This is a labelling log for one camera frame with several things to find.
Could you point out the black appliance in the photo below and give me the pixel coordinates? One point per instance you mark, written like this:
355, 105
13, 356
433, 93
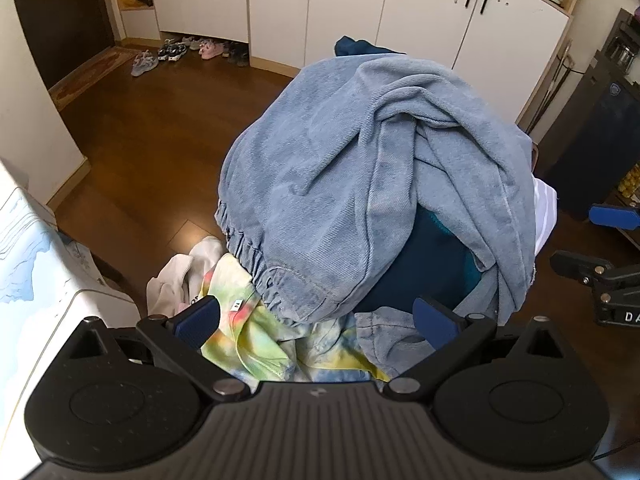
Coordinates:
600, 125

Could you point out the tie-dye shirt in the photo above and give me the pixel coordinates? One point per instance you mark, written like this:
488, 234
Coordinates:
250, 340

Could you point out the brown doormat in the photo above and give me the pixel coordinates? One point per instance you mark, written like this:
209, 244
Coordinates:
95, 72

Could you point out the long thin pole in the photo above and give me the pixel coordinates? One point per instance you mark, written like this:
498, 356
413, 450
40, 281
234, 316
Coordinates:
555, 80

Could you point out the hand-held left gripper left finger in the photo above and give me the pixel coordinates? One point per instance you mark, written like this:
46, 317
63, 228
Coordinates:
200, 319

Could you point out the open wooden shelf niche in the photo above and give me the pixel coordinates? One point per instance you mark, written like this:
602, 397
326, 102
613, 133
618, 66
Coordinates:
137, 20

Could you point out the light blue denim pants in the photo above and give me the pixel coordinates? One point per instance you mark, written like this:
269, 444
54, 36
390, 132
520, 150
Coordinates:
310, 185

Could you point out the white striped garment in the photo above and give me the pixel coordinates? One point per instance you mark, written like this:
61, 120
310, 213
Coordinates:
542, 210

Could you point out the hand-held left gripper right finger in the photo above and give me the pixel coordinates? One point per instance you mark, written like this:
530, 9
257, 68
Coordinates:
436, 324

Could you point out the dark blue sweatshirt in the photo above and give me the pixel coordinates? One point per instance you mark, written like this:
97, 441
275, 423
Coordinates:
415, 265

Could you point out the pile of yellow fruits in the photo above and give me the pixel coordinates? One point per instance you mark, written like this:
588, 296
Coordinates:
630, 182

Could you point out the row of shoes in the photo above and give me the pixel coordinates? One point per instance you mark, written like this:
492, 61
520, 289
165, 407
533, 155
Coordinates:
170, 52

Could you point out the small denim garment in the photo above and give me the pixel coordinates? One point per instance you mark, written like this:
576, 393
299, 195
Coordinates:
385, 332

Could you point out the dark brown door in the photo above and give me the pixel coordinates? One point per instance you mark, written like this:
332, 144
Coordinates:
60, 15

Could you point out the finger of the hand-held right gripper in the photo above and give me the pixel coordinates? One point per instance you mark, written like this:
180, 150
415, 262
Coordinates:
612, 216
582, 266

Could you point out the cream garment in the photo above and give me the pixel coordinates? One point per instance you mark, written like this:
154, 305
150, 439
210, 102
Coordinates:
165, 280

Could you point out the white cabinet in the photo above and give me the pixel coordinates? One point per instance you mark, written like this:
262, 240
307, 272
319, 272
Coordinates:
340, 10

